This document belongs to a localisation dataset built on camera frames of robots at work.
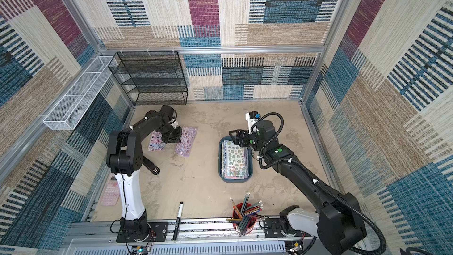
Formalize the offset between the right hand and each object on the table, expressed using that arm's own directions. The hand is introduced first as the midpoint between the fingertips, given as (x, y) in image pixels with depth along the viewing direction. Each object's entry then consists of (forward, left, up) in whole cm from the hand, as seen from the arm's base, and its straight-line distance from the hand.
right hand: (237, 135), depth 80 cm
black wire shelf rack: (+43, +51, 0) cm, 66 cm away
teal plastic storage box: (-7, -7, -15) cm, 18 cm away
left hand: (+9, +31, -18) cm, 36 cm away
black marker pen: (-30, +26, -19) cm, 44 cm away
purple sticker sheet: (+6, +29, -19) cm, 35 cm away
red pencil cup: (-31, -2, -13) cm, 33 cm away
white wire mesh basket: (+4, +68, +15) cm, 69 cm away
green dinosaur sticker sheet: (-5, +1, -16) cm, 16 cm away
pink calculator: (-19, +59, -18) cm, 64 cm away
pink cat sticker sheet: (+9, +45, -19) cm, 50 cm away
